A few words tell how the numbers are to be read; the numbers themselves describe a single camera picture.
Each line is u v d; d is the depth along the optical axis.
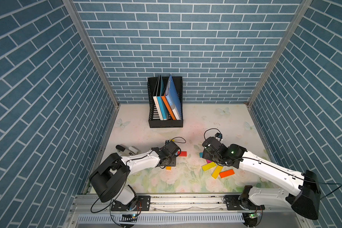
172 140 0.72
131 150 0.90
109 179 0.43
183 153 0.94
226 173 0.85
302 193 0.39
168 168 0.86
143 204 0.74
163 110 0.92
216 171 0.85
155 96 0.83
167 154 0.68
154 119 1.11
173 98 1.08
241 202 0.66
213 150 0.59
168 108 0.92
